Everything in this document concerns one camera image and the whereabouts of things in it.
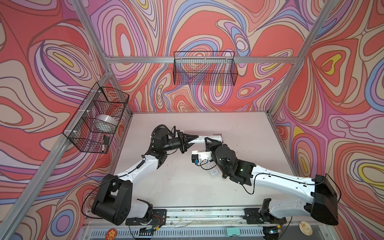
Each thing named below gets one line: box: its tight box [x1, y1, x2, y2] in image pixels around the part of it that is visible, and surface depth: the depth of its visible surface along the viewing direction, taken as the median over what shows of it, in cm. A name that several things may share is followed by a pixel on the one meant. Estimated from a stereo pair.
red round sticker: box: [105, 228, 118, 240], surface depth 70 cm
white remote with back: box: [188, 133, 224, 144], surface depth 73 cm
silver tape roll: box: [88, 114, 117, 133], surface depth 74 cm
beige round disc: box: [299, 221, 313, 236], surface depth 72 cm
